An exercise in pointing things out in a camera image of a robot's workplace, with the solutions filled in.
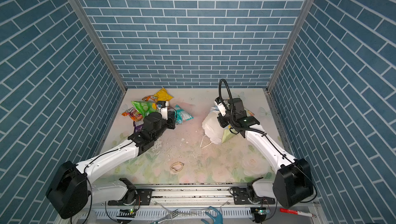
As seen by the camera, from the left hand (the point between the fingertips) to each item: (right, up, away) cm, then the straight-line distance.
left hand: (175, 112), depth 81 cm
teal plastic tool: (+21, -47, -14) cm, 54 cm away
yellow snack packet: (-15, +10, +31) cm, 36 cm away
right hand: (+24, 0, +2) cm, 24 cm away
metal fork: (0, -47, -12) cm, 48 cm away
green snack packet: (-20, +2, +9) cm, 22 cm away
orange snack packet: (-23, +8, +28) cm, 37 cm away
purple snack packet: (-27, -9, +15) cm, 32 cm away
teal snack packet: (+2, -2, +3) cm, 4 cm away
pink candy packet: (-30, -3, +18) cm, 35 cm away
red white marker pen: (+58, -45, -12) cm, 74 cm away
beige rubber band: (0, -30, +2) cm, 30 cm away
